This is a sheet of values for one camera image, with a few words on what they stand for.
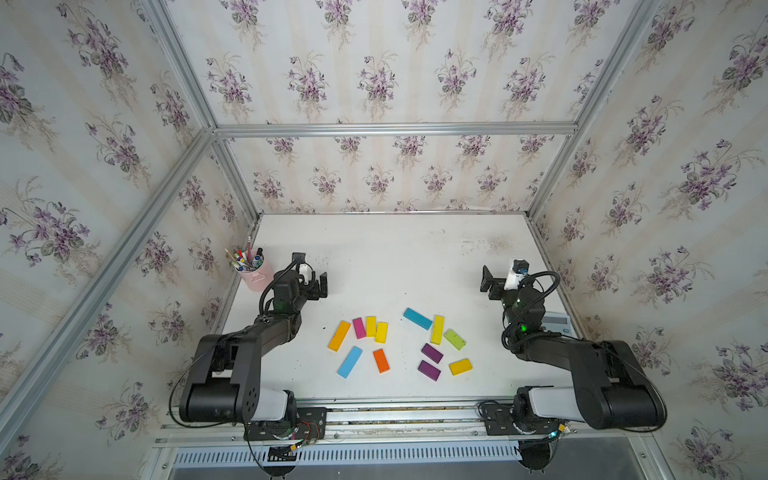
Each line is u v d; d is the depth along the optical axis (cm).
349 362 84
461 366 82
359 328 90
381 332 88
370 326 90
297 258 83
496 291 80
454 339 88
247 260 93
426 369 82
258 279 90
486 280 80
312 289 78
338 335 88
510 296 78
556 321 88
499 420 73
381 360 84
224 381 43
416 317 93
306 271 79
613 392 43
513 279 76
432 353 84
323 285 84
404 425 74
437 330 90
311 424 72
